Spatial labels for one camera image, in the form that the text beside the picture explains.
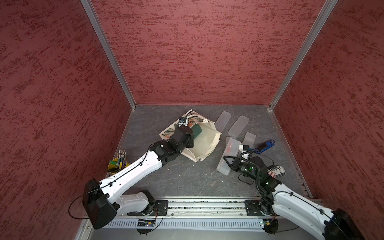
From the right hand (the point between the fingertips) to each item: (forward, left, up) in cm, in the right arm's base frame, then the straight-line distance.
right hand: (223, 161), depth 80 cm
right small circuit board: (-28, -19, -11) cm, 35 cm away
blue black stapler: (+13, -30, -8) cm, 33 cm away
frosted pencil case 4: (+5, -5, +4) cm, 8 cm away
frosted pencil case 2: (+36, -6, -10) cm, 37 cm away
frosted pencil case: (+20, -22, -11) cm, 32 cm away
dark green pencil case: (+25, +14, -6) cm, 29 cm away
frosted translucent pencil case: (+30, -17, -10) cm, 36 cm away
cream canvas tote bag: (+20, +8, -6) cm, 22 cm away
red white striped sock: (-4, -31, -8) cm, 32 cm away
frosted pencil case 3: (+22, -8, -12) cm, 26 cm away
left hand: (+9, +19, +11) cm, 24 cm away
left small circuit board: (-26, +42, -12) cm, 51 cm away
